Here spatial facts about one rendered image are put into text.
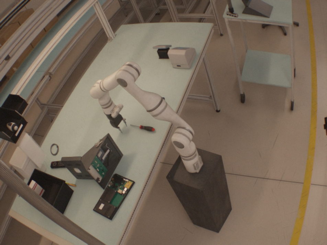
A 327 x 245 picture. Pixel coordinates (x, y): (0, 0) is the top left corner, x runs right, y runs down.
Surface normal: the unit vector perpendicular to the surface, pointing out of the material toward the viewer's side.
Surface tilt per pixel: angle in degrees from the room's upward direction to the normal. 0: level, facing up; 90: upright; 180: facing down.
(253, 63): 0
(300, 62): 0
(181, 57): 90
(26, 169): 90
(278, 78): 0
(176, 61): 90
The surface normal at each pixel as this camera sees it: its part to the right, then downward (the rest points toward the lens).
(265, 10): 0.08, -0.46
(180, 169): -0.28, -0.60
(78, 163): -0.11, 0.80
